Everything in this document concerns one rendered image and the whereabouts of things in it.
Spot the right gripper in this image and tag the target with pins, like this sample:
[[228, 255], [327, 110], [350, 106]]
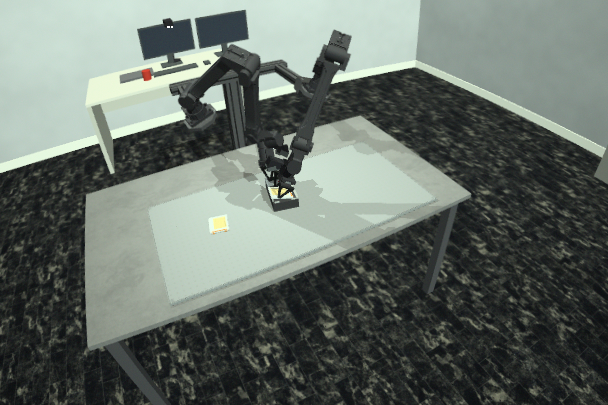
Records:
[[262, 162]]

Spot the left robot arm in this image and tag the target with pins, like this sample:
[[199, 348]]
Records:
[[319, 86]]

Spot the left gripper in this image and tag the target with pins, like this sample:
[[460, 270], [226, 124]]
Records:
[[282, 185]]

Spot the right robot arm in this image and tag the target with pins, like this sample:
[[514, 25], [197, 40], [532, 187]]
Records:
[[247, 65]]

